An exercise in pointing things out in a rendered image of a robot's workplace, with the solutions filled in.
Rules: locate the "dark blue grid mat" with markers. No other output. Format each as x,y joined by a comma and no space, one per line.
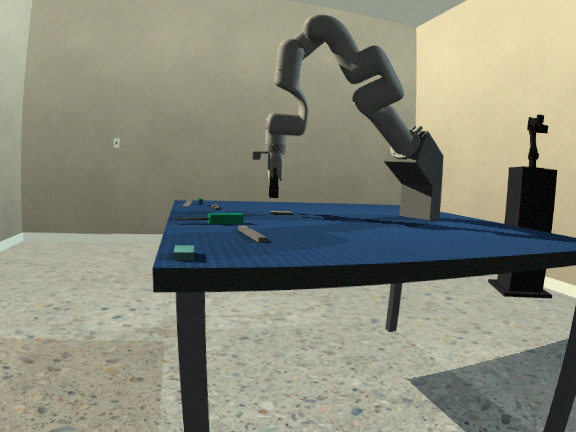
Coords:
332,234

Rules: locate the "green-handled screwdriver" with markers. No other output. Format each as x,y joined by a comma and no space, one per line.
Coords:
222,218

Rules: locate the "pale green block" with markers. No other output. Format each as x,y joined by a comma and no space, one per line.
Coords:
184,253

